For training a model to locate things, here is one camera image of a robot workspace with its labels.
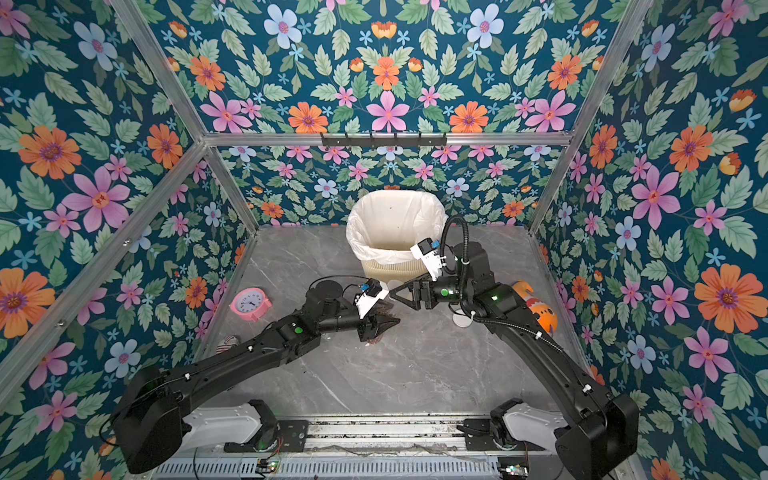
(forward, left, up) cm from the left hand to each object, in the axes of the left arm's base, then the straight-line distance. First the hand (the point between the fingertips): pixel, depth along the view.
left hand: (398, 313), depth 72 cm
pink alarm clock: (+18, +48, -19) cm, 55 cm away
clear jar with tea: (+2, +4, 0) cm, 4 cm away
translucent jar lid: (+3, +1, +8) cm, 9 cm away
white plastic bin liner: (+34, +3, -3) cm, 34 cm away
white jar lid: (+7, -20, -21) cm, 29 cm away
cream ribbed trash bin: (+15, +1, -3) cm, 15 cm away
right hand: (+4, -2, +8) cm, 9 cm away
